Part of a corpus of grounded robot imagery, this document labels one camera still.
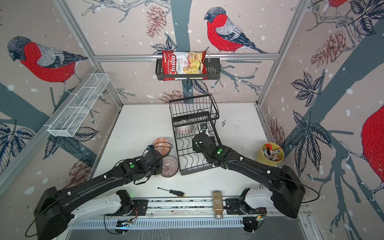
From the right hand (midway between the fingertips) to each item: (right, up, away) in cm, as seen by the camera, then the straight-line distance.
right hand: (197, 141), depth 81 cm
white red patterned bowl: (-8, +5, +16) cm, 19 cm away
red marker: (+41, -3, 0) cm, 41 cm away
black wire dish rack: (-4, +14, +27) cm, 31 cm away
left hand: (-20, -13, -2) cm, 24 cm away
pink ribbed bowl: (-16, -15, +3) cm, 22 cm away
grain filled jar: (+10, -28, -11) cm, 32 cm away
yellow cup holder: (+42, -7, +2) cm, 43 cm away
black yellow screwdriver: (-10, -26, -4) cm, 29 cm away
